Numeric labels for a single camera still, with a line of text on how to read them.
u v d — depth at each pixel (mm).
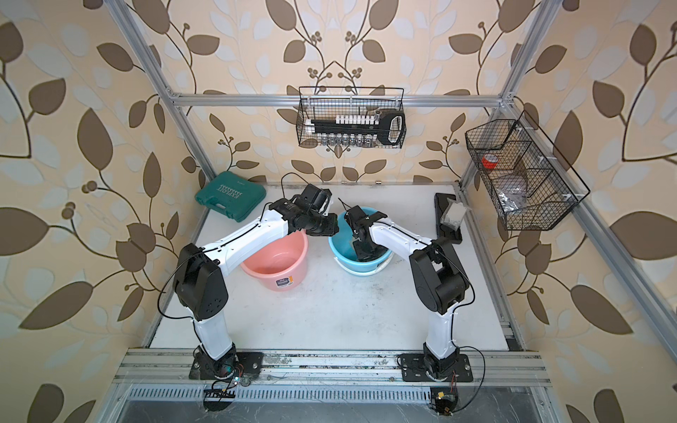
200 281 468
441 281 496
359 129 851
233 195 1114
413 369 735
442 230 1019
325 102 912
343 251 959
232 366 671
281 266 938
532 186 728
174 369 758
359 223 717
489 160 868
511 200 709
